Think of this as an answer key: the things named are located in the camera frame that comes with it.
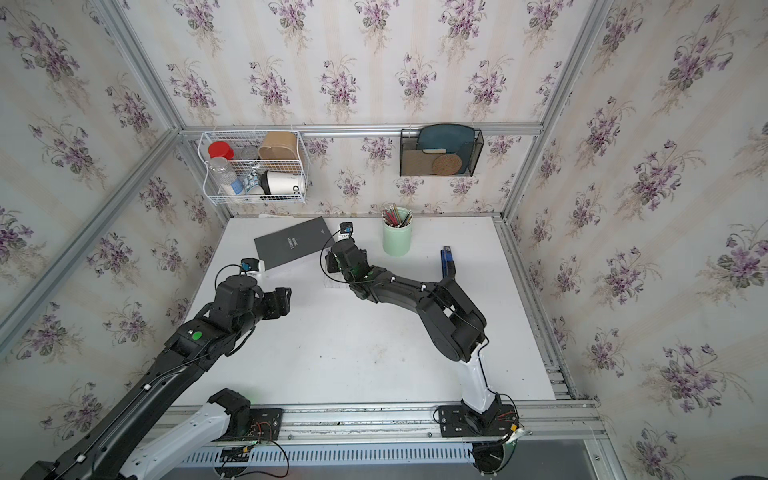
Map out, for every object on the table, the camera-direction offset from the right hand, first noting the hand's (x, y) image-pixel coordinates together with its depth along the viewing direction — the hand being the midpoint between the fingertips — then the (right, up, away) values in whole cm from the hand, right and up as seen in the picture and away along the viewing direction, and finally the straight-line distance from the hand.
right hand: (336, 248), depth 90 cm
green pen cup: (+19, +3, +13) cm, 23 cm away
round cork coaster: (+35, +28, +7) cm, 45 cm away
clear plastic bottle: (-32, +22, -4) cm, 39 cm away
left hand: (-11, -11, -15) cm, 22 cm away
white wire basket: (-27, +26, +3) cm, 37 cm away
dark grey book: (-18, +2, +17) cm, 25 cm away
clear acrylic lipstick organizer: (+4, -7, -23) cm, 24 cm away
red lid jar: (-37, +31, +1) cm, 48 cm away
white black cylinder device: (-18, +21, +3) cm, 28 cm away
